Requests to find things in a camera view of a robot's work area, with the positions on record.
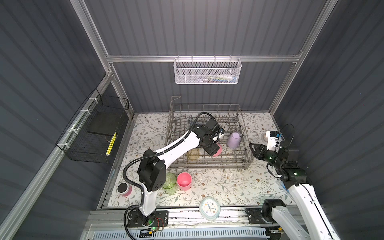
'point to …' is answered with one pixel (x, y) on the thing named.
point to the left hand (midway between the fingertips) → (211, 146)
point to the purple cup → (233, 140)
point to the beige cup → (221, 135)
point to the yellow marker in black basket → (110, 146)
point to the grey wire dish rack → (235, 152)
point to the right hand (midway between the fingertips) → (254, 146)
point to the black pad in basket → (105, 123)
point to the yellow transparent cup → (193, 154)
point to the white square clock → (210, 208)
